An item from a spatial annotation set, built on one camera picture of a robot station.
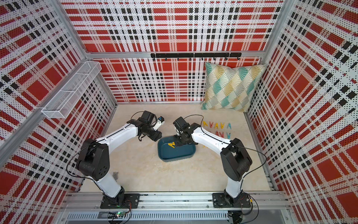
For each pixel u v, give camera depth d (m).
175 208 0.73
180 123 0.69
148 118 0.74
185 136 0.62
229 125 1.05
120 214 0.69
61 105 0.69
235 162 0.46
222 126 1.04
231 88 0.93
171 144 0.95
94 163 0.47
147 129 0.74
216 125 1.04
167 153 0.91
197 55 0.89
